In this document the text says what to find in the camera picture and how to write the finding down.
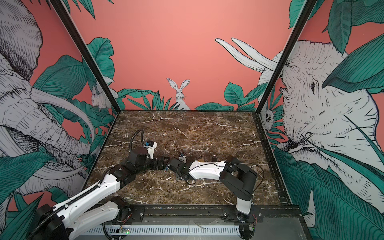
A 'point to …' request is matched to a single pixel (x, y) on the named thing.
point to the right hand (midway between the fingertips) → (178, 173)
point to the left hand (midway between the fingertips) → (164, 156)
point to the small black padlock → (214, 158)
